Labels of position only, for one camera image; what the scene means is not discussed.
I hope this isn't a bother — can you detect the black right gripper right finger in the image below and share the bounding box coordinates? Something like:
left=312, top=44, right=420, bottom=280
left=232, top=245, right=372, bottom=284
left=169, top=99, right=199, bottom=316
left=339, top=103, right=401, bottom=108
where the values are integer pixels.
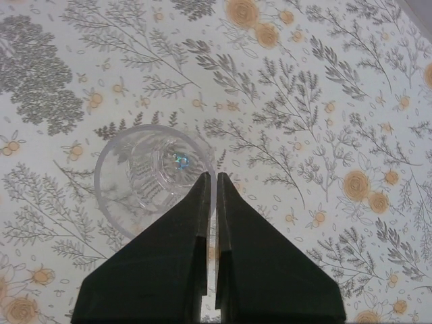
left=215, top=173, right=346, bottom=321

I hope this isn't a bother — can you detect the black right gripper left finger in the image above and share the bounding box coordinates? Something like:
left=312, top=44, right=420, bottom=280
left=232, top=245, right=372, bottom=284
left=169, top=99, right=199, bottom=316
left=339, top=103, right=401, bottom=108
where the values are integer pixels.
left=72, top=172, right=211, bottom=321

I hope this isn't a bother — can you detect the floral tablecloth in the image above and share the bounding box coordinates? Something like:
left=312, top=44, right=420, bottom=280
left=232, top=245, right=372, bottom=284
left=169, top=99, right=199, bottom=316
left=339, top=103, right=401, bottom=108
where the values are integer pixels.
left=1, top=1, right=431, bottom=323

